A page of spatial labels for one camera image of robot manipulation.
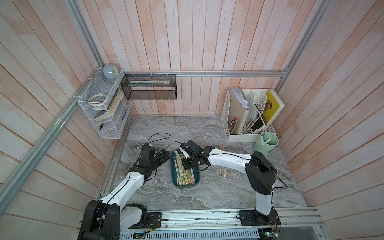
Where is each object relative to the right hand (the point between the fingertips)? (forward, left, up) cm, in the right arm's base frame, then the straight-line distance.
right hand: (182, 164), depth 88 cm
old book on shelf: (+20, +38, +29) cm, 52 cm away
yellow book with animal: (+35, -57, +16) cm, 69 cm away
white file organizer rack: (+21, -37, +23) cm, 48 cm away
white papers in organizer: (+39, -35, +24) cm, 57 cm away
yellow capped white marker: (+16, -54, +4) cm, 57 cm away
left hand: (+3, +11, +3) cm, 12 cm away
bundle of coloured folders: (+23, -32, +11) cm, 41 cm away
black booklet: (+28, -51, +4) cm, 59 cm away
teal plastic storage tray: (-7, +1, -3) cm, 8 cm away
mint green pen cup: (+10, -50, +8) cm, 51 cm away
